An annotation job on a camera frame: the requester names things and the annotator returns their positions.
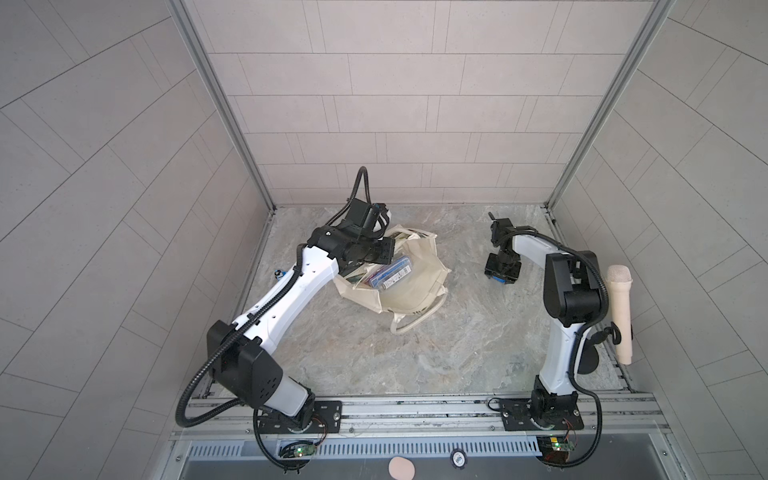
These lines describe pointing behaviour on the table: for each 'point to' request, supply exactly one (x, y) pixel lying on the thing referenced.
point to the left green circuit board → (304, 450)
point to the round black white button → (458, 459)
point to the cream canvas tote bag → (415, 280)
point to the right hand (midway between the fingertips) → (493, 274)
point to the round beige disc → (401, 468)
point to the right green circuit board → (558, 443)
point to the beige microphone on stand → (620, 280)
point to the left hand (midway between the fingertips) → (397, 249)
